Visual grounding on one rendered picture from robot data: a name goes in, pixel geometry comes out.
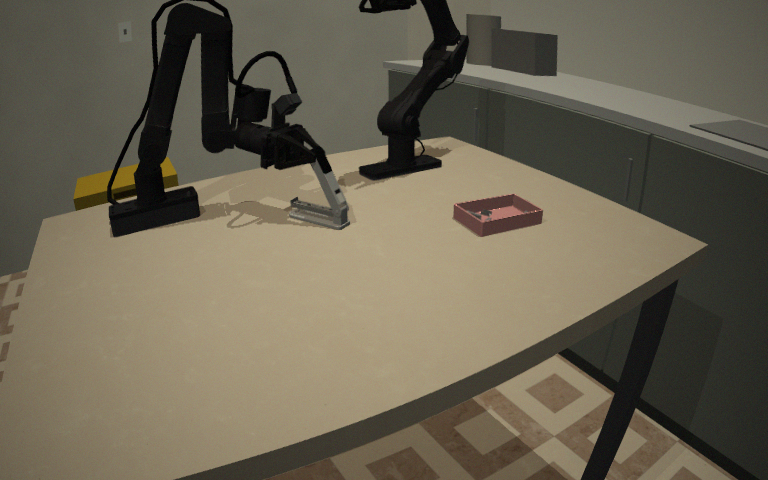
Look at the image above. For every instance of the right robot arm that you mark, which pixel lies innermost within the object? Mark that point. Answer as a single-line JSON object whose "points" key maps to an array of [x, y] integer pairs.
{"points": [[188, 20]]}

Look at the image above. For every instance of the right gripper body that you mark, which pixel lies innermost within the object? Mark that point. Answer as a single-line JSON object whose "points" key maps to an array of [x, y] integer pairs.
{"points": [[269, 140]]}

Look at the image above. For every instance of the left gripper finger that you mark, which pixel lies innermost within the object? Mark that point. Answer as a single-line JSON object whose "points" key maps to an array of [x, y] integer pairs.
{"points": [[375, 7], [402, 5]]}

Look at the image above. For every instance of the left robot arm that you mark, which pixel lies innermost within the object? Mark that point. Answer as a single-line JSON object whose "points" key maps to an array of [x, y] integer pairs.
{"points": [[398, 117]]}

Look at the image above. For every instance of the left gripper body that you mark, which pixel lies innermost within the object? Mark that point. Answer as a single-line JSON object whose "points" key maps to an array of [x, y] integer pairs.
{"points": [[394, 2]]}

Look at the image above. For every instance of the pink shallow tray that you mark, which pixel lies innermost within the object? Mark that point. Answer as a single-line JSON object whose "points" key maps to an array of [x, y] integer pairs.
{"points": [[501, 206]]}

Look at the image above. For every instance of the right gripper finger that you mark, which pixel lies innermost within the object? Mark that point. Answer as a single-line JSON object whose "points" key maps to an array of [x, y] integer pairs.
{"points": [[284, 142], [302, 135]]}

